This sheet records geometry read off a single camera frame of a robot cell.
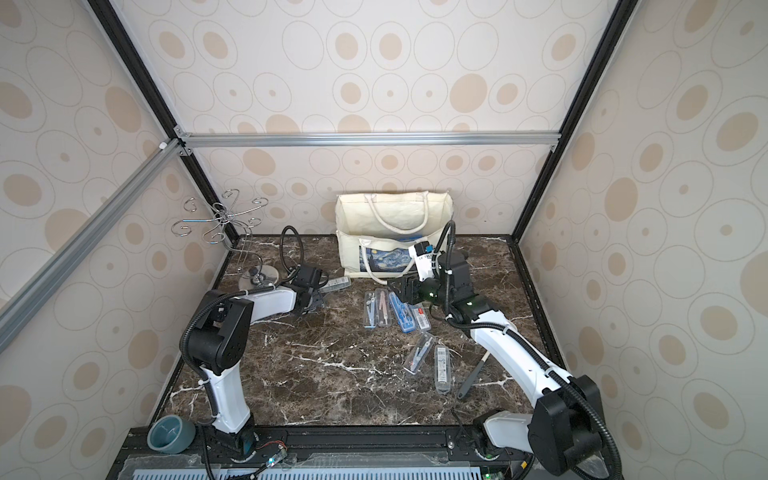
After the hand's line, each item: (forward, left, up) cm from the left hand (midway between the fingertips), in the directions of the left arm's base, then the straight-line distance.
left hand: (318, 295), depth 101 cm
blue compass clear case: (-7, -29, 0) cm, 30 cm away
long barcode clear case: (+4, -6, +1) cm, 7 cm away
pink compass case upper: (-4, -22, +1) cm, 23 cm away
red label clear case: (-8, -34, 0) cm, 35 cm away
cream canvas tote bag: (+20, -19, +12) cm, 30 cm away
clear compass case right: (-25, -40, +1) cm, 47 cm away
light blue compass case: (-5, -18, 0) cm, 19 cm away
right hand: (-9, -29, +22) cm, 38 cm away
